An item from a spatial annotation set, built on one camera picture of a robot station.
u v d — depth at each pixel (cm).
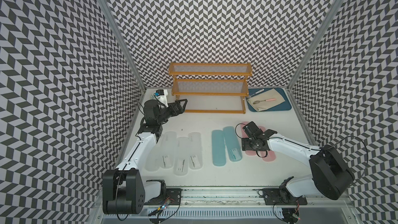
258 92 111
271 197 74
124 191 40
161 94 72
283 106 105
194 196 74
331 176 42
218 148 89
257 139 64
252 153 77
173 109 71
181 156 85
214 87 124
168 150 89
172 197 72
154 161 82
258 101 107
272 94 112
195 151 89
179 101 72
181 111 71
